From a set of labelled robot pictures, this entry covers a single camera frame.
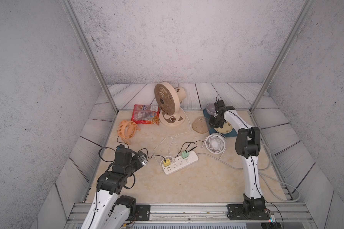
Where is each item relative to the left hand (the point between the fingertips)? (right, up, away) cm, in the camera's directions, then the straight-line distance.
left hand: (143, 158), depth 76 cm
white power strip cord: (+45, -5, +16) cm, 48 cm away
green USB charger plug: (+22, -1, +11) cm, 25 cm away
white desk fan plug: (+15, -5, +11) cm, 20 cm away
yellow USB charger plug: (+12, -5, +9) cm, 16 cm away
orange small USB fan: (-16, +14, +21) cm, 30 cm away
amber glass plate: (+35, +16, +33) cm, 51 cm away
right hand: (+43, +17, +29) cm, 55 cm away
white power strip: (+20, -6, +13) cm, 25 cm away
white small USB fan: (+42, +5, +14) cm, 45 cm away
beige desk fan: (+12, +34, +17) cm, 40 cm away
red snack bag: (-6, +25, +35) cm, 44 cm away
